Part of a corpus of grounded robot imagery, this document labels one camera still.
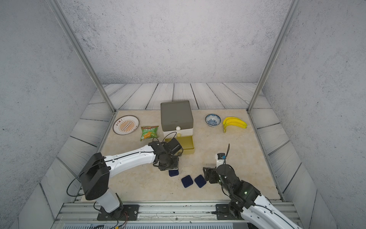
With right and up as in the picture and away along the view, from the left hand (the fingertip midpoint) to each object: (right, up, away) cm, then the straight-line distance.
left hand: (178, 169), depth 81 cm
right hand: (+17, +2, -4) cm, 17 cm away
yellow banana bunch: (+39, +27, +25) cm, 54 cm away
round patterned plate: (-43, +24, +30) cm, 58 cm away
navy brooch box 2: (+5, -8, +3) cm, 10 cm away
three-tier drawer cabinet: (-1, +26, +6) cm, 27 cm away
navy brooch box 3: (+13, -7, +2) cm, 15 cm away
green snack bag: (-22, +19, +20) cm, 35 cm away
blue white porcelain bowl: (+25, +28, +30) cm, 48 cm away
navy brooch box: (-3, -2, -1) cm, 3 cm away
